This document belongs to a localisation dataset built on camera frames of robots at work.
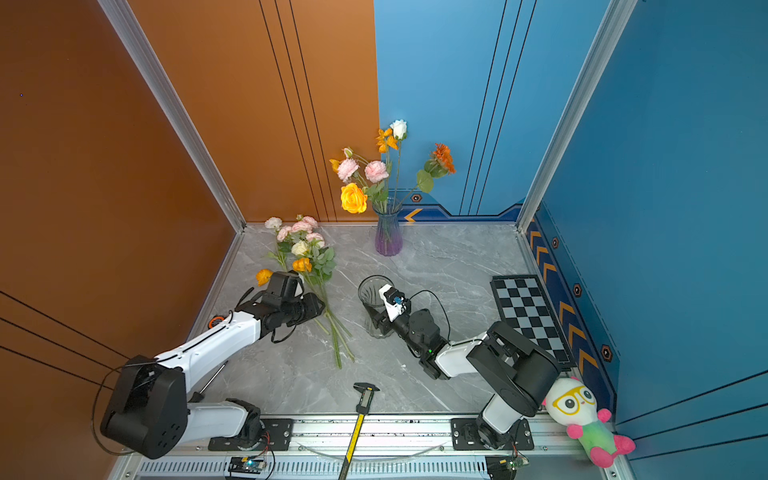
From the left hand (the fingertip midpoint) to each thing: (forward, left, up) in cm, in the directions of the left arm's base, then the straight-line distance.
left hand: (323, 303), depth 88 cm
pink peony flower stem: (+34, -14, +22) cm, 43 cm away
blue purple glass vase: (+26, -19, 0) cm, 32 cm away
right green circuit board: (-39, -48, -8) cm, 62 cm away
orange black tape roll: (-3, +34, -6) cm, 35 cm away
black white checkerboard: (+2, -62, -3) cm, 62 cm away
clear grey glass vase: (-2, -14, +10) cm, 18 cm away
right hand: (-2, -15, +7) cm, 17 cm away
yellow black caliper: (-27, -13, -8) cm, 31 cm away
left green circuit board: (-39, +14, -10) cm, 42 cm away
